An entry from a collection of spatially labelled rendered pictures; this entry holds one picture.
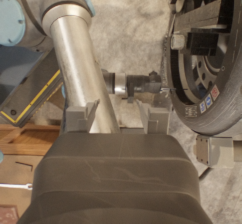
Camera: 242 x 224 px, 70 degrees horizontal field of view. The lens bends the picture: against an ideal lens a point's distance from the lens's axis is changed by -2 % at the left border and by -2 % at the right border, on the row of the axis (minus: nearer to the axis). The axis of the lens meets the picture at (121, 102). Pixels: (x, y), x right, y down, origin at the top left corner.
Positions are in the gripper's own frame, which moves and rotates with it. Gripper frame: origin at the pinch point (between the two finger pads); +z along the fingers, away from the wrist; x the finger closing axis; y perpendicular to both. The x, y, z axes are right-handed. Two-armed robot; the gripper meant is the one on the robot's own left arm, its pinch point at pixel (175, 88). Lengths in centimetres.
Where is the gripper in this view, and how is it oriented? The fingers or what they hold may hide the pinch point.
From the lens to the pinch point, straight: 76.0
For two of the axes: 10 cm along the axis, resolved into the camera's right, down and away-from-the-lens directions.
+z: 10.0, 0.2, 0.2
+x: -0.2, 6.4, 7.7
